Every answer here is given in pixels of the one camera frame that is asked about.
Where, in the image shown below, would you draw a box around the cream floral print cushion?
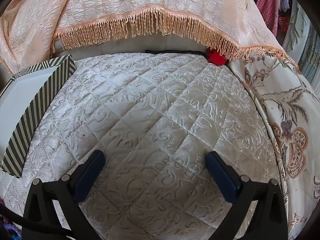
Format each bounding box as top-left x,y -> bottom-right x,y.
229,54 -> 320,240

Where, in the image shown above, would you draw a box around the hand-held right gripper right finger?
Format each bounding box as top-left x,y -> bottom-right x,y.
205,151 -> 288,240

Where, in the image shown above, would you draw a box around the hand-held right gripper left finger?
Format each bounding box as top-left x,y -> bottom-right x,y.
21,149 -> 106,240

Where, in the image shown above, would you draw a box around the cream quilted seat cover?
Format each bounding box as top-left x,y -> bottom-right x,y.
0,52 -> 288,240

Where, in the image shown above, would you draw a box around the purple bead string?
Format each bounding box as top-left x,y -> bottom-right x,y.
0,197 -> 23,240

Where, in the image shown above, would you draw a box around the small red object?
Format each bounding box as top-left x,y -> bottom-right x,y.
208,50 -> 227,67

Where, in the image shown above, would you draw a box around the peach fringed throw cloth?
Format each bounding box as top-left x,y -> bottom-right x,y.
0,0 -> 299,75

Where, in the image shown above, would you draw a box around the pink polka dot garment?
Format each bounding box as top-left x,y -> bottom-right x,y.
255,0 -> 280,37

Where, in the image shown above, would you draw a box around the striped box with white inside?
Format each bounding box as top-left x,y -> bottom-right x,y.
0,54 -> 77,179

